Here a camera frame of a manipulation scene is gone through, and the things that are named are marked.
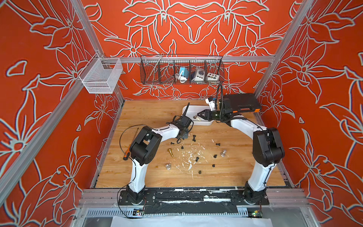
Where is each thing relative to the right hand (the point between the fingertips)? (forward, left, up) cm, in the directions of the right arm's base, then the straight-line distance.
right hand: (197, 113), depth 89 cm
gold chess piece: (-18, +18, -15) cm, 30 cm away
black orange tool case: (+26, -42, -15) cm, 52 cm away
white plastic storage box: (+16, +1, -15) cm, 22 cm away
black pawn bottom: (-31, -1, -16) cm, 36 cm away
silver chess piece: (-29, +18, -14) cm, 37 cm away
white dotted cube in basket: (+22, -11, +13) cm, 28 cm away
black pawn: (-23, 0, -16) cm, 28 cm away
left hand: (-4, +9, -16) cm, 19 cm away
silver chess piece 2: (-20, -17, -16) cm, 31 cm away
